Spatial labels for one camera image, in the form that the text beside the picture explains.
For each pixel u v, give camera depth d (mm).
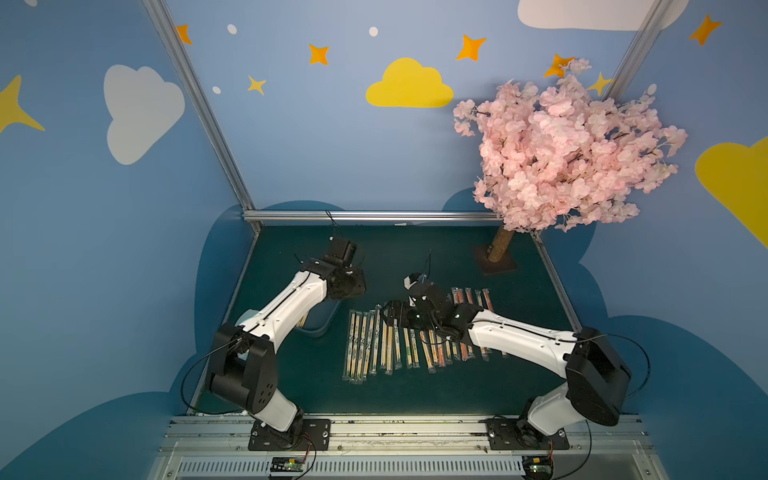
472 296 1013
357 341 908
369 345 905
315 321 898
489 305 993
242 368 434
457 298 1011
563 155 604
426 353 883
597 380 431
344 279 717
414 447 744
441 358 880
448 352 883
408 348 889
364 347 893
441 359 880
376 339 909
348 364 861
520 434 663
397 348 888
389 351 883
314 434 749
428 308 636
